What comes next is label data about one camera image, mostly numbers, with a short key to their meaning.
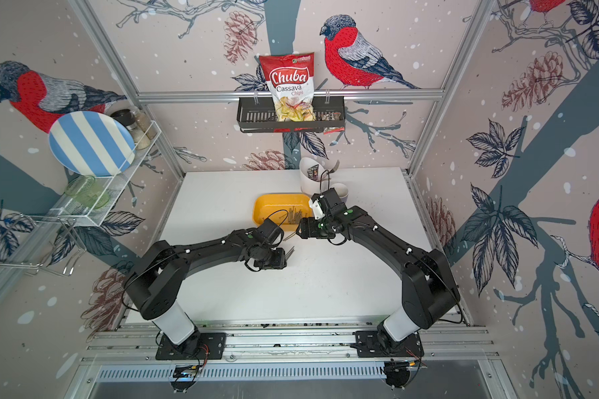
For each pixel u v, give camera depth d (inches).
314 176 43.5
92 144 28.6
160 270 20.4
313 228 29.4
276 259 31.3
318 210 30.8
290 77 31.5
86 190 26.8
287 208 42.1
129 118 31.3
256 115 37.4
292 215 42.0
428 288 17.1
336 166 41.1
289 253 36.3
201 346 28.2
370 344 28.8
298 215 40.9
